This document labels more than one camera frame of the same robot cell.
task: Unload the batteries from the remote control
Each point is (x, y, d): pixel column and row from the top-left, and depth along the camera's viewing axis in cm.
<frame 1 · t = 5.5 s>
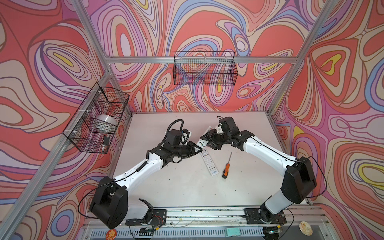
left hand: (203, 150, 77), fingers closed
right hand: (202, 143, 81), fingers open
white remote with coloured buttons: (209, 162, 93), point 3 cm above the table
orange handled screwdriver: (225, 172, 88), point 3 cm above the table

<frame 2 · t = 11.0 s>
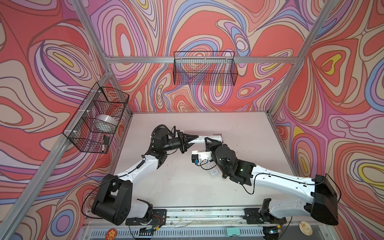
left hand: (199, 138, 72), fingers closed
right hand: (209, 139, 74), fingers open
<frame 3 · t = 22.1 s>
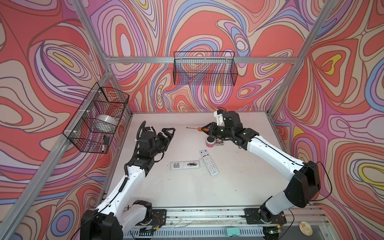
left hand: (175, 133, 77), fingers open
right hand: (204, 132, 78), fingers open
white remote with open back: (183, 165, 92), point 2 cm above the table
pink round speaker: (210, 141, 98), point 6 cm above the table
black gold AAA battery: (192, 163, 92), point 2 cm above the table
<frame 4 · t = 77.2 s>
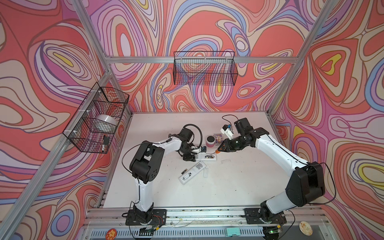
left hand: (195, 154, 96), fingers open
right hand: (222, 152, 82), fingers open
white remote with open back: (187, 176, 88), point 2 cm above the table
black gold AAA battery: (184, 171, 90), on the table
